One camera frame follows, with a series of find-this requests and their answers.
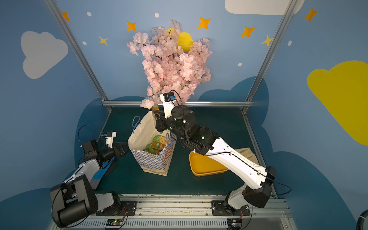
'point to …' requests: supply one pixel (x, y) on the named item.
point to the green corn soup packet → (159, 142)
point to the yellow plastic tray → (201, 166)
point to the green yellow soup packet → (149, 148)
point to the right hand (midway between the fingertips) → (157, 110)
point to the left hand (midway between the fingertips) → (129, 143)
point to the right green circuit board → (234, 224)
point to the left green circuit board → (114, 222)
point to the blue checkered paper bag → (142, 134)
